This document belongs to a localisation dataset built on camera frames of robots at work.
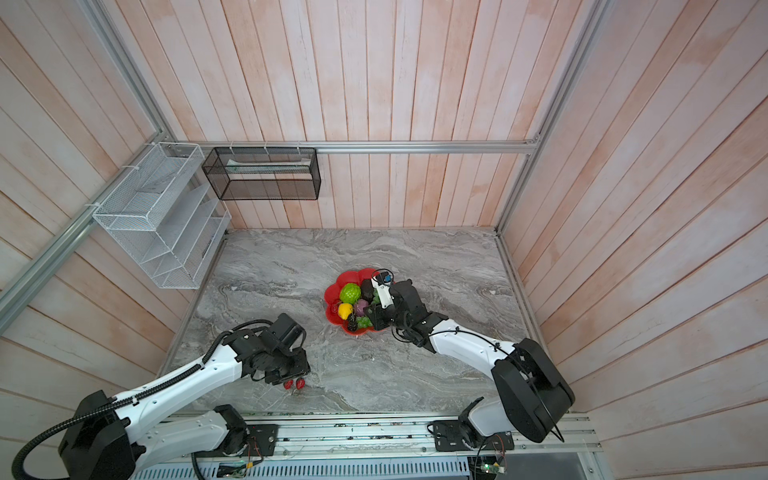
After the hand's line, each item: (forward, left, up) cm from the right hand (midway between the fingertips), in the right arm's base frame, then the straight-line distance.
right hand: (367, 308), depth 85 cm
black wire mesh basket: (+46, +39, +14) cm, 62 cm away
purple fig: (+4, +3, -6) cm, 8 cm away
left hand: (-19, +17, -6) cm, 26 cm away
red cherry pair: (-19, +18, -10) cm, 28 cm away
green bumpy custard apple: (+8, +6, -5) cm, 12 cm away
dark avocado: (+10, +1, -5) cm, 11 cm away
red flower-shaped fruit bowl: (+8, +12, -9) cm, 17 cm away
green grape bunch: (-1, +1, -7) cm, 7 cm away
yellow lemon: (+3, +8, -7) cm, 11 cm away
